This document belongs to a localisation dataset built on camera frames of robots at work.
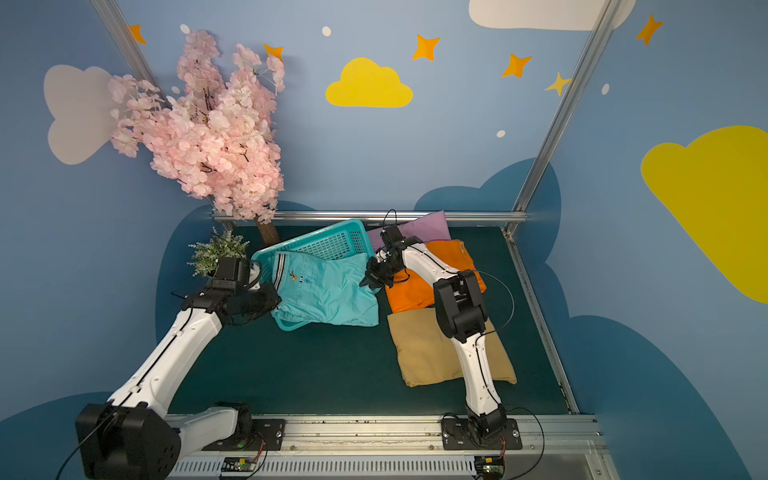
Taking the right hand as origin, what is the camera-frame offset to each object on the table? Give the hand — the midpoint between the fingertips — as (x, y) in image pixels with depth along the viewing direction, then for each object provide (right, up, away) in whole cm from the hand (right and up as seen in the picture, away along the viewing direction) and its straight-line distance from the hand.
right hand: (362, 281), depth 95 cm
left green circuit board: (-28, -43, -24) cm, 57 cm away
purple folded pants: (+24, +19, +19) cm, 36 cm away
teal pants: (-12, -2, -2) cm, 12 cm away
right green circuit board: (+34, -44, -22) cm, 60 cm away
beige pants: (+20, -20, -9) cm, 30 cm away
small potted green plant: (-44, +12, -3) cm, 46 cm away
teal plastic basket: (-9, +14, +6) cm, 17 cm away
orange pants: (+18, -4, +3) cm, 18 cm away
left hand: (-22, -3, -13) cm, 26 cm away
